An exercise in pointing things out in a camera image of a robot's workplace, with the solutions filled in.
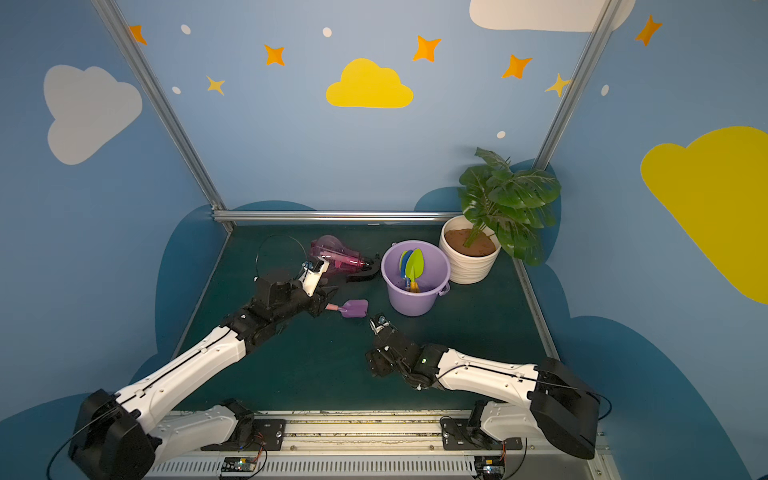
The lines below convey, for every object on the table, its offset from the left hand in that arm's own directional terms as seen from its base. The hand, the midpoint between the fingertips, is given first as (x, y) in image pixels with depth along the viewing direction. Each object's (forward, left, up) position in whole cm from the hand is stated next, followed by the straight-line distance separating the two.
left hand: (330, 279), depth 79 cm
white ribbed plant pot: (+19, -43, -9) cm, 48 cm away
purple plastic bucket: (+14, -32, -21) cm, 40 cm away
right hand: (-12, -14, -14) cm, 24 cm away
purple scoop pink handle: (+3, -4, -21) cm, 22 cm away
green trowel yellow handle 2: (+15, -20, -9) cm, 26 cm away
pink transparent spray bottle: (+19, +1, -13) cm, 23 cm away
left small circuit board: (-40, +20, -22) cm, 50 cm away
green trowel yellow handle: (+13, -24, -11) cm, 30 cm away
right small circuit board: (-39, -42, -23) cm, 61 cm away
